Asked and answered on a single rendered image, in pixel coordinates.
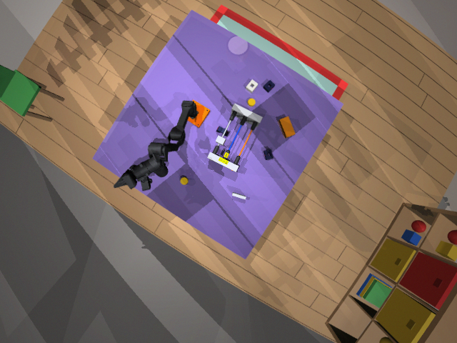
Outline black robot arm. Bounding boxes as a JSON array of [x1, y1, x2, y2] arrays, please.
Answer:
[[137, 101, 199, 191]]

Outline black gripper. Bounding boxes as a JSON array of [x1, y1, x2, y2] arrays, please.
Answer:
[[113, 161, 151, 189]]

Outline white square block with hole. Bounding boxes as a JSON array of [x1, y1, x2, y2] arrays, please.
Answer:
[[246, 79, 258, 93]]

